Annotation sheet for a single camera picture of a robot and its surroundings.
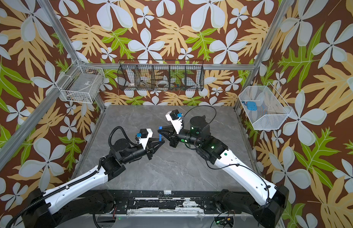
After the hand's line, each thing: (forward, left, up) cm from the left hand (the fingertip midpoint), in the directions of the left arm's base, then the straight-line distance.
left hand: (163, 138), depth 67 cm
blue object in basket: (+26, -53, -4) cm, 59 cm away
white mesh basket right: (+18, -60, 0) cm, 63 cm away
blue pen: (-1, +1, +3) cm, 4 cm away
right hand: (0, +1, +7) cm, 7 cm away
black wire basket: (+51, +5, +1) cm, 51 cm away
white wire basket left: (+37, +53, +4) cm, 64 cm away
